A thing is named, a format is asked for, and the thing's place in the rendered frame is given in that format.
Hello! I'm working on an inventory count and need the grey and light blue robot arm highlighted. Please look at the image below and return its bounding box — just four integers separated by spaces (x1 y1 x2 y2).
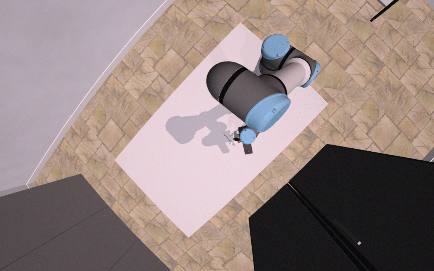
206 34 321 155

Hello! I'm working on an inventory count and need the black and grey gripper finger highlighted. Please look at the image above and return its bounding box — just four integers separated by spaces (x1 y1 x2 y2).
233 131 240 141

